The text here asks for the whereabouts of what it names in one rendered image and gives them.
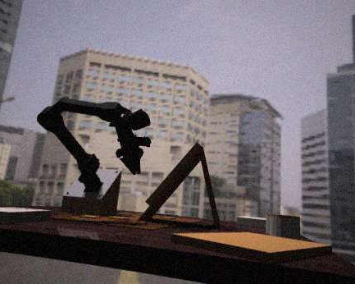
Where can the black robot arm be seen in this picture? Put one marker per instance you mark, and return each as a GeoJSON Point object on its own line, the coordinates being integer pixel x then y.
{"type": "Point", "coordinates": [51, 120]}

